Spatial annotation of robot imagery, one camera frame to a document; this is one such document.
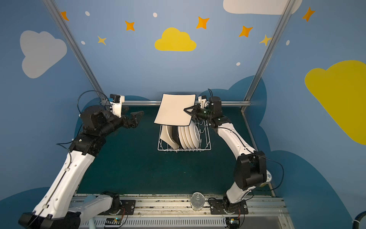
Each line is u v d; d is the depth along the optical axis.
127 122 0.58
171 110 0.82
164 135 0.83
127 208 0.73
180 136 0.85
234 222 0.73
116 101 0.54
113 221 0.73
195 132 0.90
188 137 0.86
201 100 0.78
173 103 0.83
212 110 0.64
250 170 0.45
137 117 0.59
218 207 0.75
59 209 0.37
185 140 0.86
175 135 0.88
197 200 0.73
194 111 0.71
